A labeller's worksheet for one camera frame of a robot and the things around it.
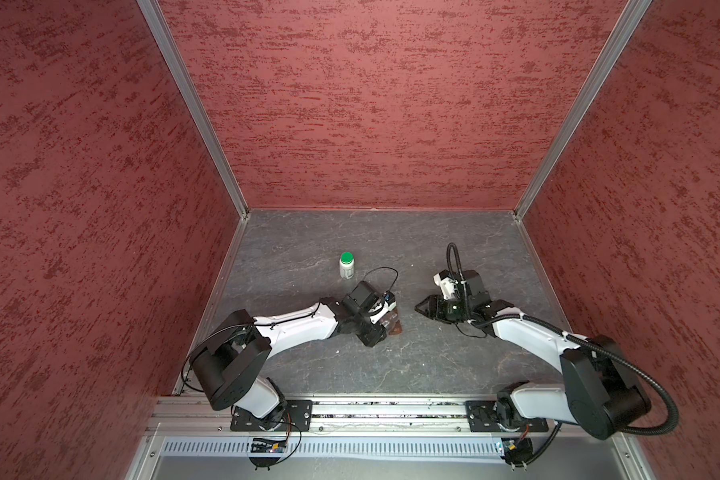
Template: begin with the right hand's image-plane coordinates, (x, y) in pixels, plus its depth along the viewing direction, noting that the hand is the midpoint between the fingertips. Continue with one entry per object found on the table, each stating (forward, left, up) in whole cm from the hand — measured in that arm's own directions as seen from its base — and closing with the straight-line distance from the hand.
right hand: (418, 315), depth 86 cm
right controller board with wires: (-32, -22, -10) cm, 40 cm away
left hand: (-4, +13, -3) cm, 14 cm away
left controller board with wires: (-29, +42, -8) cm, 52 cm away
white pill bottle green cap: (+17, +21, +3) cm, 28 cm away
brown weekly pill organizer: (-2, +7, -1) cm, 7 cm away
